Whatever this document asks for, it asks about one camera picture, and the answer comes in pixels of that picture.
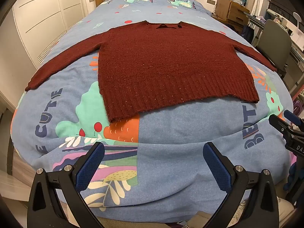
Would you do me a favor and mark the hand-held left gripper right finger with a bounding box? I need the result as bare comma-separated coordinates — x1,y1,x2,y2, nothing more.
203,142,279,228

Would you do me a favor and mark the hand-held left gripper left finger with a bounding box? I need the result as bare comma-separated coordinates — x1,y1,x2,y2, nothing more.
27,142,105,228

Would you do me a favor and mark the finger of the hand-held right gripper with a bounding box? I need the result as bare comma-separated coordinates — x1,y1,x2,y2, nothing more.
269,114,290,134
283,110,304,127

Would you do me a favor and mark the dark red knit sweater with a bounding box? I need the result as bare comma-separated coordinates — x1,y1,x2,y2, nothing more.
25,21,278,123

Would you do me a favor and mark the blue printed blanket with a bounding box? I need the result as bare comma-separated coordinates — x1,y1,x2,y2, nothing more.
11,0,294,224

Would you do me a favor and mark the grey-green chair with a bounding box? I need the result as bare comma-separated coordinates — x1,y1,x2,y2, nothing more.
257,19,293,79

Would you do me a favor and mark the dark blue bag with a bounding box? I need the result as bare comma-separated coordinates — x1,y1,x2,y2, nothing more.
242,24,256,45

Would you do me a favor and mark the white desk lamp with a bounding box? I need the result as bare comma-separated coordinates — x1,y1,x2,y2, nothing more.
292,12,304,33

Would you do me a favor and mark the wooden nightstand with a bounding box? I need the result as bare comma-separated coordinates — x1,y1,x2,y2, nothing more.
214,0,251,26

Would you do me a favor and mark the white wardrobe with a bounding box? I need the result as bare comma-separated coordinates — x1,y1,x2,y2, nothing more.
11,0,87,70

